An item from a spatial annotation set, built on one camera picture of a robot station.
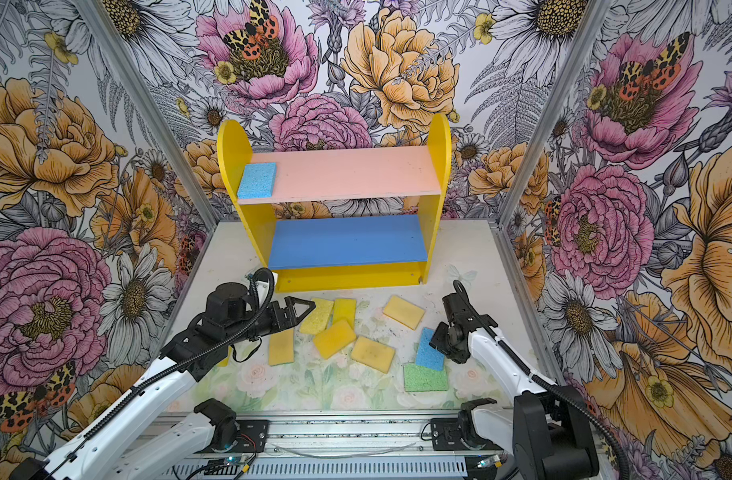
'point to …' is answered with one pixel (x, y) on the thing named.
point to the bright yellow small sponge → (347, 309)
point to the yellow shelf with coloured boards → (348, 218)
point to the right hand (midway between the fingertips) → (439, 354)
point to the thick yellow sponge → (334, 338)
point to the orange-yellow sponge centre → (373, 354)
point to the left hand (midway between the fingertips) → (304, 318)
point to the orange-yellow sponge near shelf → (404, 311)
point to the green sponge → (419, 378)
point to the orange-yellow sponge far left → (281, 347)
